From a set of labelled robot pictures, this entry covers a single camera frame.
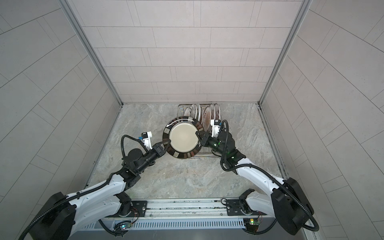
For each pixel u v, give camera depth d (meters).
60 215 0.39
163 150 0.69
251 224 0.68
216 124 0.69
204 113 0.99
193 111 0.98
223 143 0.58
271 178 0.46
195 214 0.71
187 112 0.98
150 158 0.67
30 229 0.38
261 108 1.19
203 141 0.67
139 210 0.71
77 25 0.77
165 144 0.72
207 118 1.00
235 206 0.72
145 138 0.69
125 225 0.65
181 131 0.75
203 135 0.71
